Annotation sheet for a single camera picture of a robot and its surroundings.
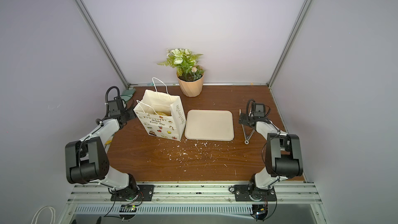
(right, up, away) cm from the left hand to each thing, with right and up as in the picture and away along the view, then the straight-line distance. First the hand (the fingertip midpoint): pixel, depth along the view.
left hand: (130, 110), depth 93 cm
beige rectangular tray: (+49, -10, +5) cm, 50 cm away
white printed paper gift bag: (+25, -1, -20) cm, 32 cm away
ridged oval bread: (+20, -2, 0) cm, 20 cm away
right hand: (+77, -2, +1) cm, 77 cm away
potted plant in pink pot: (+36, +23, +14) cm, 45 cm away
